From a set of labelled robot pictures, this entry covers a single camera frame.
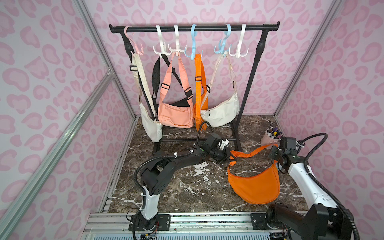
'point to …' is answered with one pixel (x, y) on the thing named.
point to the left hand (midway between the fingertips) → (239, 160)
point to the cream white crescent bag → (223, 114)
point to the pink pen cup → (271, 137)
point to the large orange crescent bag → (260, 189)
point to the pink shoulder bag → (180, 114)
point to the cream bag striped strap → (152, 130)
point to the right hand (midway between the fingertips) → (275, 150)
